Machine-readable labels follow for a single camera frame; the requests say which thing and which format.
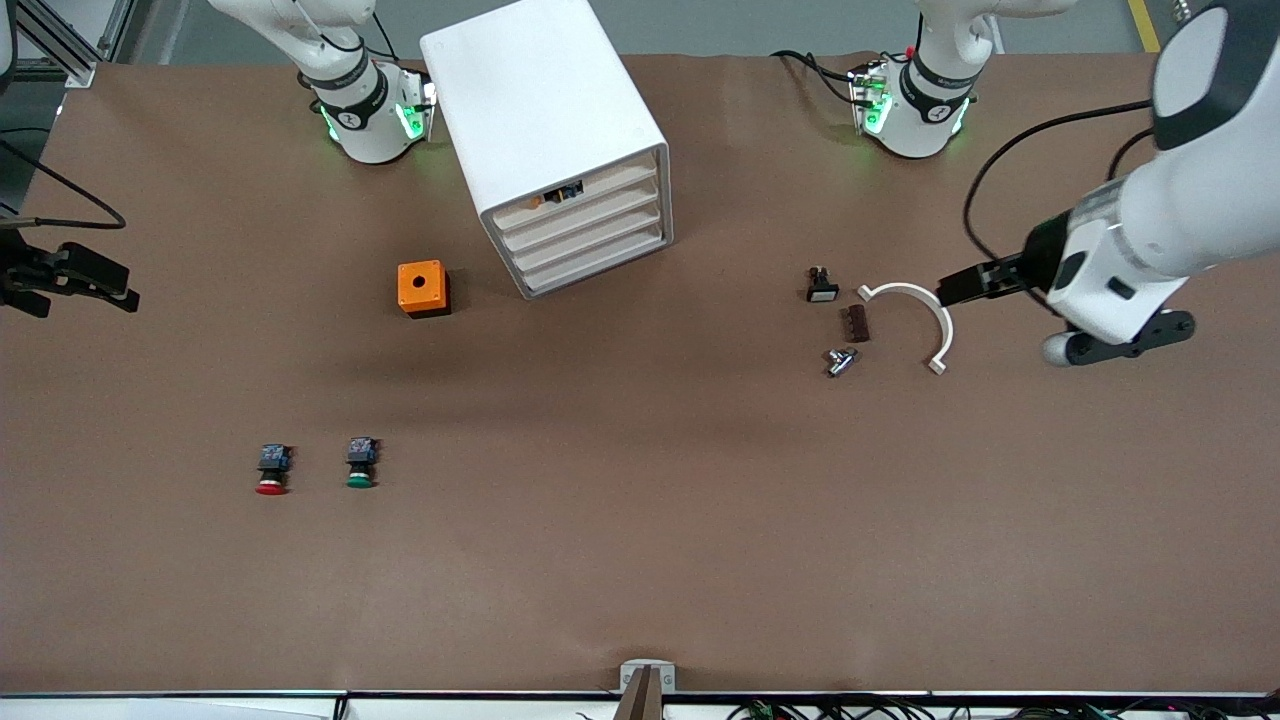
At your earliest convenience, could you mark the white plastic drawer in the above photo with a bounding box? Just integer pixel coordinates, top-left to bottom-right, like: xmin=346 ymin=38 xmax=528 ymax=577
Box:
xmin=488 ymin=150 xmax=661 ymax=233
xmin=515 ymin=228 xmax=670 ymax=297
xmin=505 ymin=205 xmax=666 ymax=273
xmin=497 ymin=180 xmax=663 ymax=254

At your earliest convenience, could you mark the red push button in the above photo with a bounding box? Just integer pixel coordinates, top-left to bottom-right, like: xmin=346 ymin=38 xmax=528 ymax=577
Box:
xmin=255 ymin=444 xmax=293 ymax=496

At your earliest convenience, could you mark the green push button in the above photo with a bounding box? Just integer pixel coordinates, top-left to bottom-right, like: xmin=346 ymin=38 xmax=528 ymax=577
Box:
xmin=345 ymin=436 xmax=381 ymax=490

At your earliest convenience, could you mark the white drawer cabinet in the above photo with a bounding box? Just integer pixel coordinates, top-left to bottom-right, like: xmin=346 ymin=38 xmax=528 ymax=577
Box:
xmin=420 ymin=0 xmax=673 ymax=301

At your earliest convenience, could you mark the orange box with hole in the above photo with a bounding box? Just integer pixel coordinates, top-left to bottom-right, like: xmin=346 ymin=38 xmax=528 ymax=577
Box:
xmin=397 ymin=260 xmax=451 ymax=319

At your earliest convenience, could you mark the white curved bracket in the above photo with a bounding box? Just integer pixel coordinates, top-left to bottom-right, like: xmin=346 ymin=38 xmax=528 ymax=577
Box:
xmin=857 ymin=282 xmax=954 ymax=376

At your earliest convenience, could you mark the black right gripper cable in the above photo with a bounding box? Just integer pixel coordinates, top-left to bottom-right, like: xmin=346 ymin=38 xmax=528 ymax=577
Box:
xmin=0 ymin=135 xmax=129 ymax=232

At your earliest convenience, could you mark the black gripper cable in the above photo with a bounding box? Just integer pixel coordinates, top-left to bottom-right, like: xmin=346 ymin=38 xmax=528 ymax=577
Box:
xmin=0 ymin=135 xmax=129 ymax=232
xmin=962 ymin=98 xmax=1157 ymax=267

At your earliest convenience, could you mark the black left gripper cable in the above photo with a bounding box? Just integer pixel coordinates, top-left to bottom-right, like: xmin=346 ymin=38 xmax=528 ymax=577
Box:
xmin=962 ymin=98 xmax=1157 ymax=267

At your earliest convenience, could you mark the black base cable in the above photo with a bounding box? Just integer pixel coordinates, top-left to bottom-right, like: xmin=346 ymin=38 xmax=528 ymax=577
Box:
xmin=368 ymin=8 xmax=403 ymax=63
xmin=770 ymin=48 xmax=863 ymax=106

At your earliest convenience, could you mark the black cable bundle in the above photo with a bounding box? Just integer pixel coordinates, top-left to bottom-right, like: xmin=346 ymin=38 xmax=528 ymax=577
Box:
xmin=725 ymin=696 xmax=1280 ymax=720

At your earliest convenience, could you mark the grey mount bracket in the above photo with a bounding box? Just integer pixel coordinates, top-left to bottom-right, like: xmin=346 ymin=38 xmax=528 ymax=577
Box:
xmin=620 ymin=660 xmax=676 ymax=694

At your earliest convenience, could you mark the brown mount post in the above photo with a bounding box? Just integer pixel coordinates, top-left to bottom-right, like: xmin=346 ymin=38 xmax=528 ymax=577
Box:
xmin=613 ymin=667 xmax=664 ymax=720

